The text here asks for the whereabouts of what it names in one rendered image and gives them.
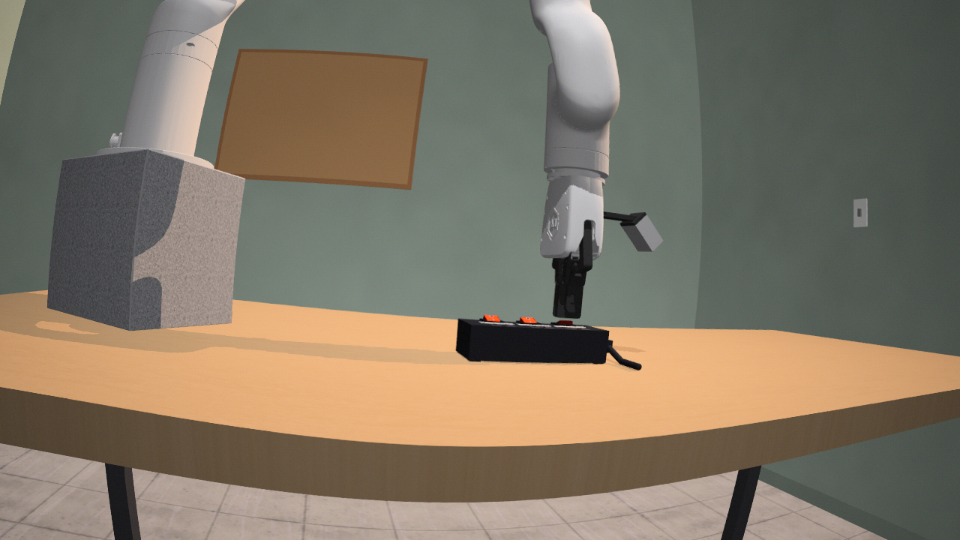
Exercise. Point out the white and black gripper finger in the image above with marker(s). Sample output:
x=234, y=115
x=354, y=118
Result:
x=557, y=264
x=570, y=293

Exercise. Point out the black power strip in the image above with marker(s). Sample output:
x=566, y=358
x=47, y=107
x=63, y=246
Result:
x=530, y=341

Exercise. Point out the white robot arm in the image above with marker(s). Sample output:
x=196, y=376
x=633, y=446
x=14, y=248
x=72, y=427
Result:
x=583, y=90

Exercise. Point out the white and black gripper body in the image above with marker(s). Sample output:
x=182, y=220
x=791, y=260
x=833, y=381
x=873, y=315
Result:
x=572, y=198

